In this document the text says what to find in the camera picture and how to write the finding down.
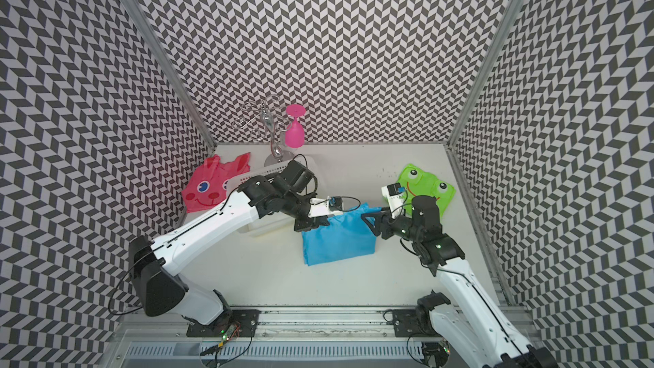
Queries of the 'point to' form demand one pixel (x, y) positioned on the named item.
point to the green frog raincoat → (416, 182)
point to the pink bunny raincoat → (206, 185)
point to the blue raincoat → (347, 236)
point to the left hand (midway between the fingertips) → (323, 221)
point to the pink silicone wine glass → (295, 130)
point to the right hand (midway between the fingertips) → (368, 219)
